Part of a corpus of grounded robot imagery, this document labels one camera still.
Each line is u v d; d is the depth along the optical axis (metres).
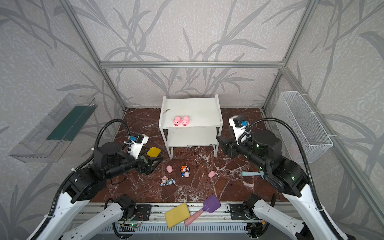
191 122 0.69
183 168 0.87
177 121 0.67
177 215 0.72
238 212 0.75
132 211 0.67
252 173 0.87
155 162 0.56
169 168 0.87
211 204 0.76
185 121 0.67
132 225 0.71
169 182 0.82
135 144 0.53
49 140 0.63
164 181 0.82
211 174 0.86
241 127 0.45
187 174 0.85
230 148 0.47
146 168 0.55
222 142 0.50
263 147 0.38
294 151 0.40
